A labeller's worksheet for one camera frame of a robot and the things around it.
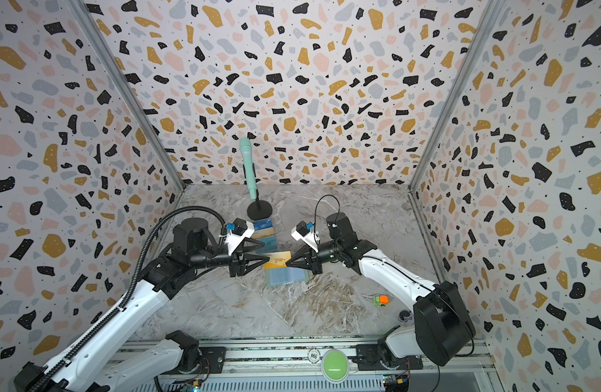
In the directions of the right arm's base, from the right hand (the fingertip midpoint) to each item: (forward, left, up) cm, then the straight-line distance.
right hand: (289, 262), depth 71 cm
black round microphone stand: (+36, +19, -21) cm, 46 cm away
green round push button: (-23, -14, -21) cm, 34 cm away
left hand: (+1, +5, +7) cm, 9 cm away
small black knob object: (-9, -37, -19) cm, 43 cm away
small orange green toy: (-4, -30, -20) cm, 36 cm away
